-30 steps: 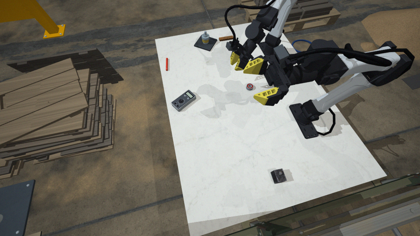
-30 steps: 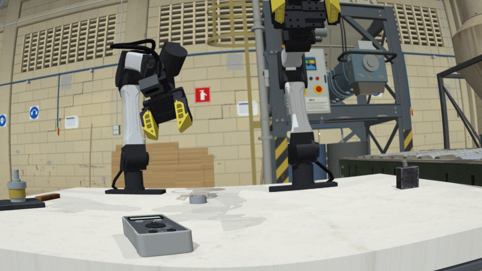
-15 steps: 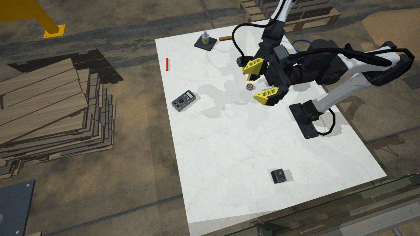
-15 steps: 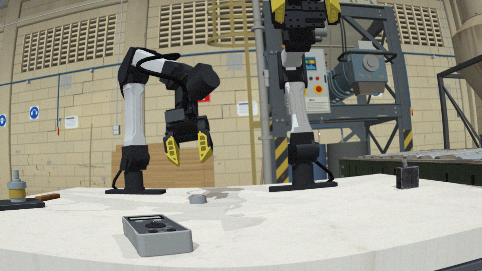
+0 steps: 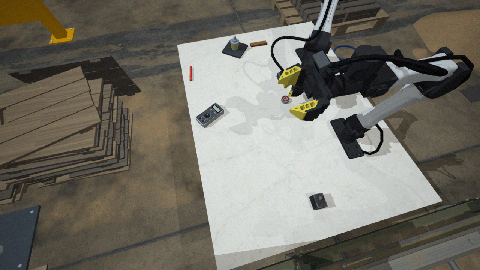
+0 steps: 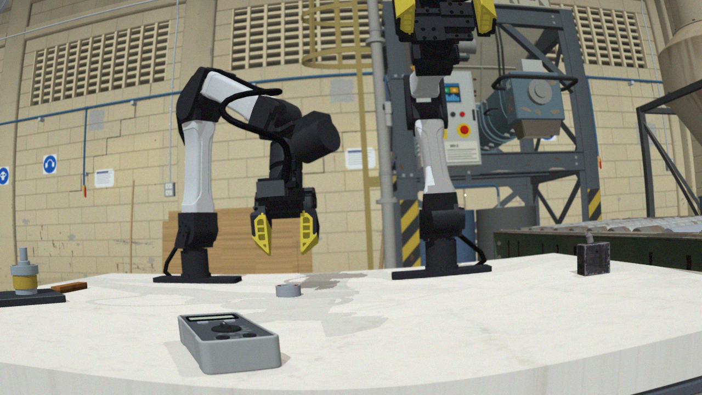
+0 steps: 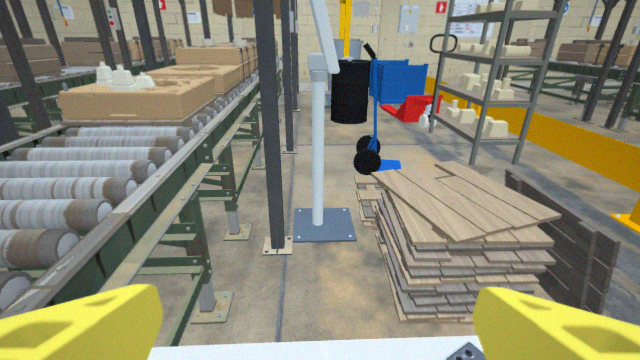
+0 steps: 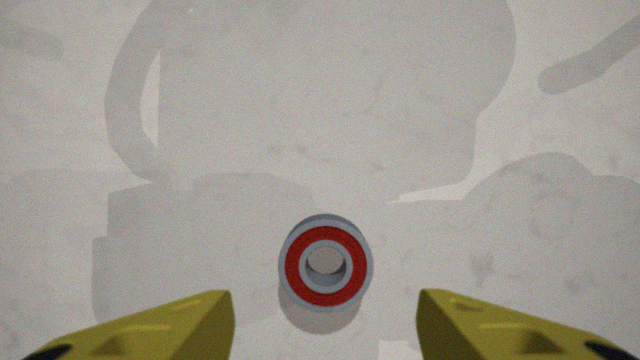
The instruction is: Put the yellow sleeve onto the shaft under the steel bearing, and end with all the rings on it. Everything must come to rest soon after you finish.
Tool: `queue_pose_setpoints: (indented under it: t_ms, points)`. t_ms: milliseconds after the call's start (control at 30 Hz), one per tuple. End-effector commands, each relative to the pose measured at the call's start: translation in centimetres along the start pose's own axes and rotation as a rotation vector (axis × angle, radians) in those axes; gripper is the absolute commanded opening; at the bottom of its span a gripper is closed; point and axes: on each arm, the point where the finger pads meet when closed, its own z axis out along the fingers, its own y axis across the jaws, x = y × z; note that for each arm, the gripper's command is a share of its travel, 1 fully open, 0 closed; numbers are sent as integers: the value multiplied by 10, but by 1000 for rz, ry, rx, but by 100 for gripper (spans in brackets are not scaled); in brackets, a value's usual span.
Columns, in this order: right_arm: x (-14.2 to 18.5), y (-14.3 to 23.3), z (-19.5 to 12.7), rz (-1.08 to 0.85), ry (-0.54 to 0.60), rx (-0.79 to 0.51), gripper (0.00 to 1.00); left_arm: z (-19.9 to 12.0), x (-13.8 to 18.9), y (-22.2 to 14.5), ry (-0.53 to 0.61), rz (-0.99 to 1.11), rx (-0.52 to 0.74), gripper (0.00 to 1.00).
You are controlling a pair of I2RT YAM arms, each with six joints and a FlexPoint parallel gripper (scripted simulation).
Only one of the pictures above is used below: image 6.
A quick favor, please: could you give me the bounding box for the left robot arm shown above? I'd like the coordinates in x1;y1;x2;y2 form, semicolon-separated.
392;44;492;280

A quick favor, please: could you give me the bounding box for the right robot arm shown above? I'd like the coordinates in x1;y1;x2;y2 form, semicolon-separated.
153;66;341;284

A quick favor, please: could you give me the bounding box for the grey multimeter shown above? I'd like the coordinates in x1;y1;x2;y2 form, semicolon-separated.
178;312;282;375

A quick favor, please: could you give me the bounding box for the yellow sleeve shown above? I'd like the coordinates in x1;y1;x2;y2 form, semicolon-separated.
13;275;38;289

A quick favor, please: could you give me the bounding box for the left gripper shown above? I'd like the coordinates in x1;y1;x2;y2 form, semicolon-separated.
392;0;497;52

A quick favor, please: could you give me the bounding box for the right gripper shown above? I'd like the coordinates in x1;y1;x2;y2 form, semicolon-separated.
250;168;320;256

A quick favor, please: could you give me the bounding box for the brown rectangular block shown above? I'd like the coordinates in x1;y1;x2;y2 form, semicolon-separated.
51;282;87;294

